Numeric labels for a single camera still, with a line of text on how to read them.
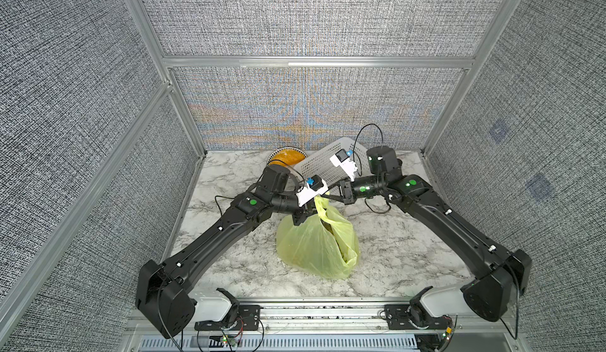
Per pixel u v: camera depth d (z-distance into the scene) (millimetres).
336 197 650
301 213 619
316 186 596
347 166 637
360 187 615
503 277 391
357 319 747
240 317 732
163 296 385
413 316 661
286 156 1097
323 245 713
